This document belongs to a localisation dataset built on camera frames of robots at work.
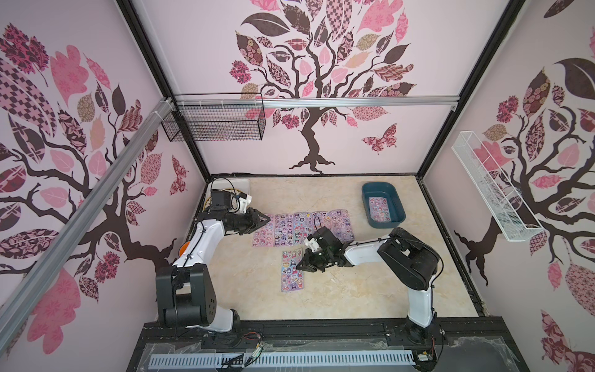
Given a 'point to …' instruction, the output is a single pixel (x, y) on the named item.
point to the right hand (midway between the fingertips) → (296, 269)
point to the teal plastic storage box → (386, 189)
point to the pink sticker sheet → (264, 236)
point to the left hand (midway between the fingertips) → (266, 224)
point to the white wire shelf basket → (503, 201)
